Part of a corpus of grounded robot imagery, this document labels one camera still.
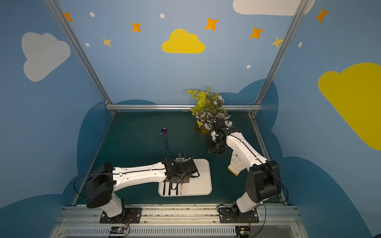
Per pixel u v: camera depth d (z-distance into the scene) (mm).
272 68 934
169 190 615
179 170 604
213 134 821
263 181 439
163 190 823
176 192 820
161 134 1079
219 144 718
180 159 735
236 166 914
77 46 821
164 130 1083
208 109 979
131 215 737
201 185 841
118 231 715
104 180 483
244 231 718
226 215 740
